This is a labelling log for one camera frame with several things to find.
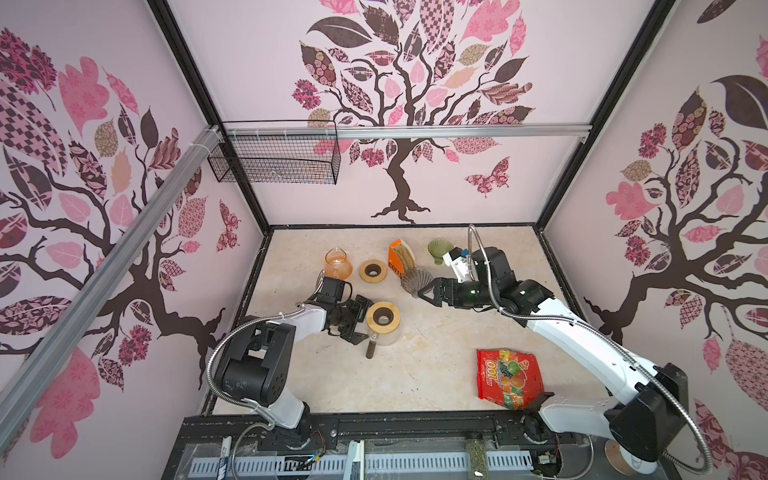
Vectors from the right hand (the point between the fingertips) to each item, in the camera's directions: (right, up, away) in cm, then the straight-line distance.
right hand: (430, 291), depth 74 cm
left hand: (-14, -11, +16) cm, 24 cm away
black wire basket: (-47, +43, +21) cm, 67 cm away
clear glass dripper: (-2, 0, +26) cm, 26 cm away
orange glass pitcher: (-30, +6, +32) cm, 44 cm away
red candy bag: (+22, -24, +5) cm, 33 cm away
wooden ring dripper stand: (-17, +3, +31) cm, 36 cm away
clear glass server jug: (-13, -16, +15) cm, 26 cm away
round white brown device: (+42, -37, -10) cm, 57 cm away
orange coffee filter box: (-6, +8, +26) cm, 28 cm away
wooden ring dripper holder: (-12, -11, +6) cm, 18 cm away
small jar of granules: (+10, -37, -6) cm, 39 cm away
